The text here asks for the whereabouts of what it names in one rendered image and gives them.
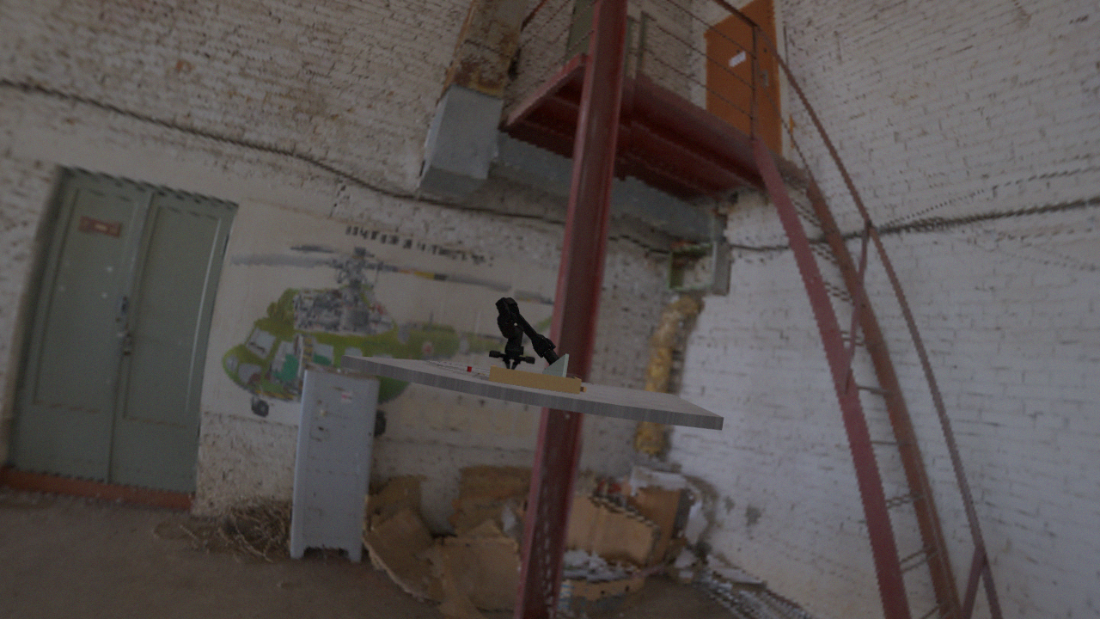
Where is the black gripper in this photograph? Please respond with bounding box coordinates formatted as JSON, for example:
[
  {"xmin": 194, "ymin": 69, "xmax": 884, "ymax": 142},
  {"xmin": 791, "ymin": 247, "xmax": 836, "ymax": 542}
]
[{"xmin": 490, "ymin": 340, "xmax": 535, "ymax": 365}]

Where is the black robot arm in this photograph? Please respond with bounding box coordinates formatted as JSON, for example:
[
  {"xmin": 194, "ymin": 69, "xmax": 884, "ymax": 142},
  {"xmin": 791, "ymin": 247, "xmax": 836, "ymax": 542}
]
[{"xmin": 495, "ymin": 297, "xmax": 560, "ymax": 366}]

